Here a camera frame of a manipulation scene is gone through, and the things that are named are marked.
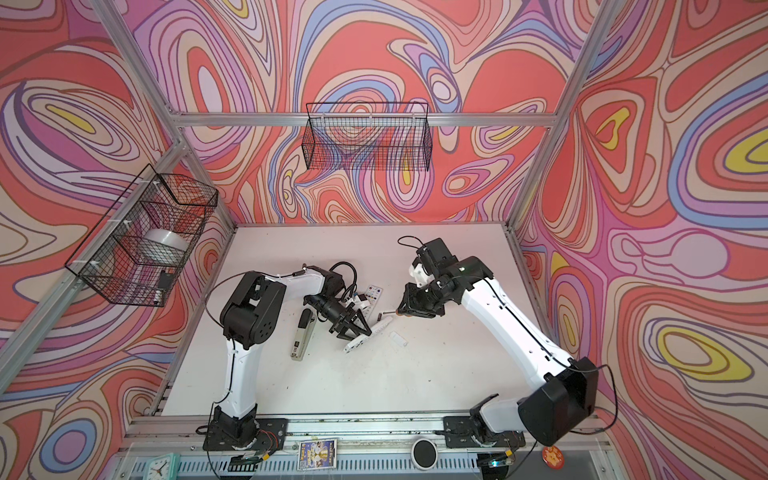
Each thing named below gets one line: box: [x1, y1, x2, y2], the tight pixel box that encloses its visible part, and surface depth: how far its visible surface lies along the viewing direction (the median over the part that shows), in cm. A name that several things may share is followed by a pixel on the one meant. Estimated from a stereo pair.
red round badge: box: [542, 445, 565, 470], surface depth 72 cm
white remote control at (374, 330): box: [344, 317, 393, 354], surface depth 86 cm
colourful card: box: [297, 439, 337, 471], surface depth 71 cm
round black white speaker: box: [411, 438, 438, 471], surface depth 68 cm
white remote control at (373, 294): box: [362, 284, 383, 324], surface depth 100 cm
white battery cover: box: [388, 331, 409, 347], surface depth 92 cm
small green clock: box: [143, 453, 181, 480], surface depth 69 cm
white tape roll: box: [144, 229, 190, 257], surface depth 73 cm
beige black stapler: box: [290, 306, 317, 361], surface depth 90 cm
